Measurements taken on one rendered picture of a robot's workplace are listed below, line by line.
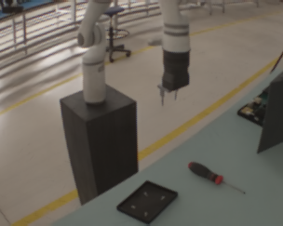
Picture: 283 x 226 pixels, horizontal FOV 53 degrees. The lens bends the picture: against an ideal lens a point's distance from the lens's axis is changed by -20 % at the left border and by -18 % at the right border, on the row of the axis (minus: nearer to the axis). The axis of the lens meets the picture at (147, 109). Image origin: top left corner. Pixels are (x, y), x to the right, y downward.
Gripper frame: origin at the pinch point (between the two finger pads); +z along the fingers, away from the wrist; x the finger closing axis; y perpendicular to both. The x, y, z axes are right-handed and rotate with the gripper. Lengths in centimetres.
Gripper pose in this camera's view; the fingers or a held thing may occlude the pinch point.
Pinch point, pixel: (168, 102)
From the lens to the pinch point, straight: 101.4
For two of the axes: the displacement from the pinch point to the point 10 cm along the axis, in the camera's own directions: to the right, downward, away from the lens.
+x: 7.6, -3.2, 5.6
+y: 6.4, 3.8, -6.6
